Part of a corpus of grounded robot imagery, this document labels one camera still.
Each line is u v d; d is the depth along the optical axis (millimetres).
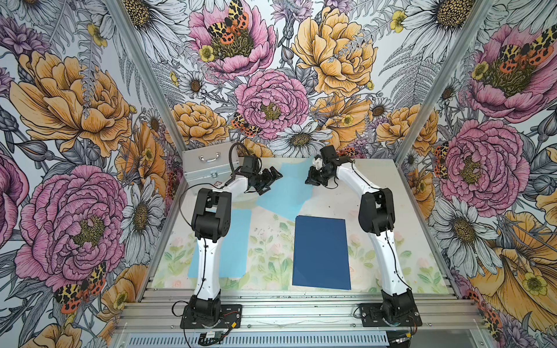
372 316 738
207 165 1008
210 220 606
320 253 903
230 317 741
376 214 654
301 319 765
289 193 1116
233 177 751
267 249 900
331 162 828
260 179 940
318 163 1002
